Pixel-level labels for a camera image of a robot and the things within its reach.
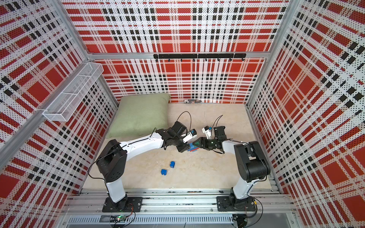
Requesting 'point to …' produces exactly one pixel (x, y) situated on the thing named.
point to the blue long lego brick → (192, 147)
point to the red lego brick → (194, 149)
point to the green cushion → (139, 115)
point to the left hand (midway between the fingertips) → (188, 142)
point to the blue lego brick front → (164, 172)
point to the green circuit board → (118, 218)
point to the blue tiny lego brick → (172, 164)
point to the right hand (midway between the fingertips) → (198, 144)
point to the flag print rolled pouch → (192, 101)
